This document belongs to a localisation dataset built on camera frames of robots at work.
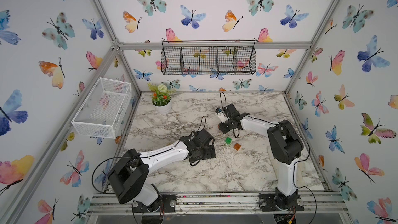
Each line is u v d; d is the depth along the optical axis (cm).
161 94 98
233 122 73
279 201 65
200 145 66
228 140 94
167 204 73
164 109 104
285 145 52
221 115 91
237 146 92
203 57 98
